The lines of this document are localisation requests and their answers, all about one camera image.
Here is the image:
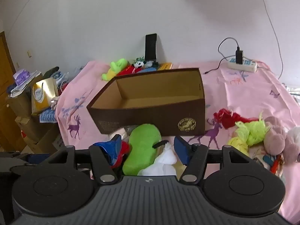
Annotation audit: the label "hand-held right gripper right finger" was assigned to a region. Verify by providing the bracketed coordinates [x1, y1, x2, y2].
[174, 135, 252, 185]

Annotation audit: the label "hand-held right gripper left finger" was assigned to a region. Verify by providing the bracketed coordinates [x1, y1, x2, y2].
[44, 134, 123, 185]

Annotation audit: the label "small red plush toy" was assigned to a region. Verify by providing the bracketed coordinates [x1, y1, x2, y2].
[112, 141, 131, 169]

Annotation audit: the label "pink sponge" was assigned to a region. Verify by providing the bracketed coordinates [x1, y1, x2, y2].
[108, 125, 139, 143]

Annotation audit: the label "black strap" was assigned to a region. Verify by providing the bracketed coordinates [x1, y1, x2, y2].
[152, 140, 170, 149]

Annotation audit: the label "white plastic bag bundle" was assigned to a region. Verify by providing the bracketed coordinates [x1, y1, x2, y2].
[137, 143, 177, 176]

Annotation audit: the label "brown cardboard box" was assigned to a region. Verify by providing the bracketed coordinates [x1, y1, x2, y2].
[87, 68, 206, 137]

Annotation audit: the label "plain cardboard box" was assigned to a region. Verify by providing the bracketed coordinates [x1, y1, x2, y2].
[14, 116, 62, 154]

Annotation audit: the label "pale yellow mesh scrubber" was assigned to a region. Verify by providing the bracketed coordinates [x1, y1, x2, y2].
[228, 136, 250, 155]

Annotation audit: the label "cardboard box with papers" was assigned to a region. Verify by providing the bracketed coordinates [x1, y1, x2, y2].
[6, 74, 45, 118]

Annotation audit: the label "blue patterned packet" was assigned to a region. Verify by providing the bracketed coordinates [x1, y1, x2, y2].
[39, 108, 58, 123]

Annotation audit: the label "wooden door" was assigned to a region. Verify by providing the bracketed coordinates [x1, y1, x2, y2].
[0, 31, 27, 152]

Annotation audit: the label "neon yellow mesh scrubber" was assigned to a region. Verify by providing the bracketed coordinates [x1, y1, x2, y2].
[235, 111, 270, 147]

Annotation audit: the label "gold paper bag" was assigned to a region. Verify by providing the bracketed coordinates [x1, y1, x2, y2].
[31, 78, 59, 116]

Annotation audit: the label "white papers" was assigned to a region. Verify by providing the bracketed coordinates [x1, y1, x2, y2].
[10, 70, 43, 98]

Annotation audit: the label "green and yellow plush toy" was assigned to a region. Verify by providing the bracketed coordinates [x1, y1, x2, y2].
[102, 58, 128, 81]

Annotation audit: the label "yellow book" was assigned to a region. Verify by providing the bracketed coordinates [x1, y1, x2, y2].
[157, 62, 173, 71]

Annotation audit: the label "pink printed bedsheet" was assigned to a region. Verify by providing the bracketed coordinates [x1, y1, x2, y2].
[55, 60, 300, 223]

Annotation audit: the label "purple tissue pack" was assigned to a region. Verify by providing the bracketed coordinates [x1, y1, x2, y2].
[13, 68, 30, 85]

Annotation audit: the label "clear plastic bag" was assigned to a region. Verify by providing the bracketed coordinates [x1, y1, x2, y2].
[68, 65, 85, 77]

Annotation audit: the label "panda plush toy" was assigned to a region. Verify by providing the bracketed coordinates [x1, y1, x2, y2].
[131, 57, 153, 69]

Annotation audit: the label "blue and white packet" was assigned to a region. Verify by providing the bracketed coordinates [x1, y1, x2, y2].
[50, 71, 68, 86]

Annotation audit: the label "small orange and blue toy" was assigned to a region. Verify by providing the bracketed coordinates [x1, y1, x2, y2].
[262, 153, 285, 175]

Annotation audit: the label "pink plush toy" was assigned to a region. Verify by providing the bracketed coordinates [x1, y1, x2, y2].
[263, 116, 292, 165]

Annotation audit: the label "dark green cloth item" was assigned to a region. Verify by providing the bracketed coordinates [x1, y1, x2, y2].
[43, 67, 60, 78]

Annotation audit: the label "black smartphone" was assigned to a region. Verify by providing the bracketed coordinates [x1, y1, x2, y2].
[145, 33, 157, 61]

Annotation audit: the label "white power strip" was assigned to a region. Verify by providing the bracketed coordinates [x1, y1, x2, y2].
[228, 57, 257, 73]

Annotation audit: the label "black charger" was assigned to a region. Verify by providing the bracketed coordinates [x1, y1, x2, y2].
[235, 47, 244, 65]

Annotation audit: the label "white plush toy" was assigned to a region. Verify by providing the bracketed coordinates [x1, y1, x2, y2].
[286, 125, 300, 163]

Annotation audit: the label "black cable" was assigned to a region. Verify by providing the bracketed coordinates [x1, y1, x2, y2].
[203, 37, 241, 75]

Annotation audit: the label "white cable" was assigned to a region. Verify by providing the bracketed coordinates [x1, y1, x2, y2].
[257, 0, 284, 80]

